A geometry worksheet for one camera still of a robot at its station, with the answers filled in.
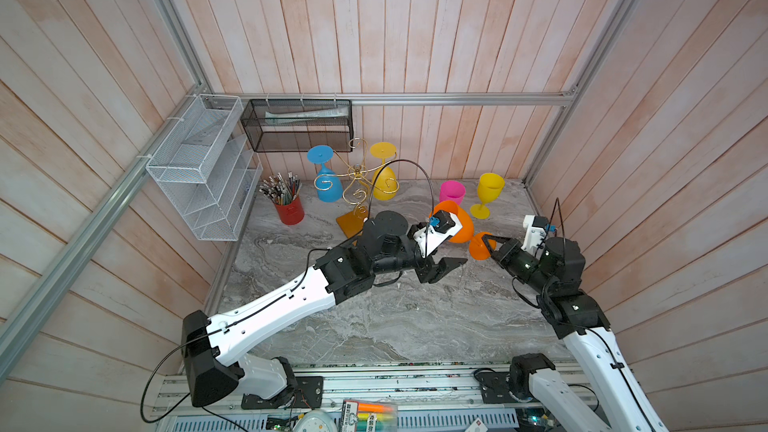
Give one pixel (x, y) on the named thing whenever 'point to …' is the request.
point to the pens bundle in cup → (281, 191)
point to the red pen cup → (291, 213)
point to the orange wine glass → (477, 246)
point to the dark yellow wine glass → (384, 183)
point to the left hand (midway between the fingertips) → (454, 253)
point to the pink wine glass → (452, 190)
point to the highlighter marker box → (363, 417)
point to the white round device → (315, 420)
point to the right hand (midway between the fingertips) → (482, 236)
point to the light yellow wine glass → (490, 186)
